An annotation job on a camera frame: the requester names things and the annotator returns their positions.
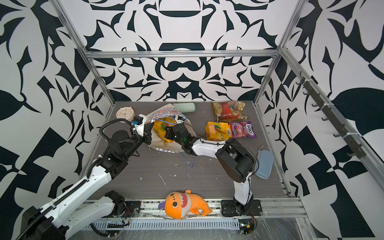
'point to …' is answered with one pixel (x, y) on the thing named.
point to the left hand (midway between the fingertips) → (152, 120)
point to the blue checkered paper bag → (168, 111)
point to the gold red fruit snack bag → (230, 110)
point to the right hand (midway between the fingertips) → (164, 128)
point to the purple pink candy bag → (242, 129)
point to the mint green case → (184, 107)
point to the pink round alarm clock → (125, 112)
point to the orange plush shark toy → (178, 205)
